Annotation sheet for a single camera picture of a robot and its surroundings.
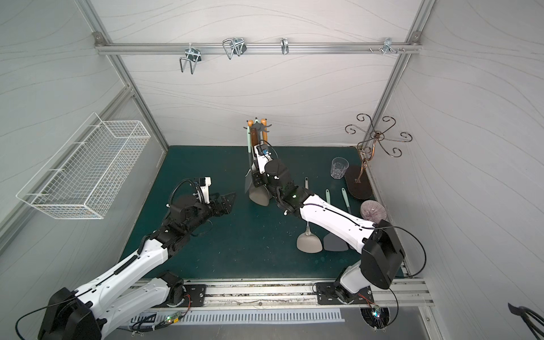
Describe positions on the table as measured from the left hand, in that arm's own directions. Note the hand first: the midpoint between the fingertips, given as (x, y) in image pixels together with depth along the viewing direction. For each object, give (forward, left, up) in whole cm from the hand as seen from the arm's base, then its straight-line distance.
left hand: (228, 194), depth 78 cm
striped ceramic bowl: (+4, -61, -18) cm, 64 cm away
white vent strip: (-35, -5, -20) cm, 41 cm away
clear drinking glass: (+28, -49, -16) cm, 59 cm away
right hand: (+8, -11, +10) cm, 17 cm away
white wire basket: (0, +46, +11) cm, 47 cm away
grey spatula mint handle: (+11, -51, -19) cm, 55 cm away
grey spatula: (+15, -4, -10) cm, 19 cm away
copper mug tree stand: (+22, -57, -15) cm, 63 cm away
